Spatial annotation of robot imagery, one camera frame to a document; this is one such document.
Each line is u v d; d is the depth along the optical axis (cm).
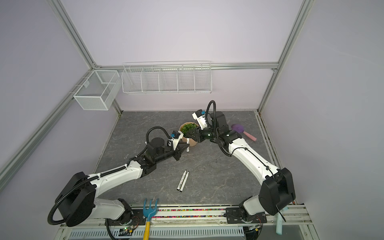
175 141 68
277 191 41
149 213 74
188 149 81
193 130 94
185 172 88
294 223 73
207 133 67
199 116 68
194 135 67
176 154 71
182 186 83
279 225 71
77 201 41
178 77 102
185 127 96
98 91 96
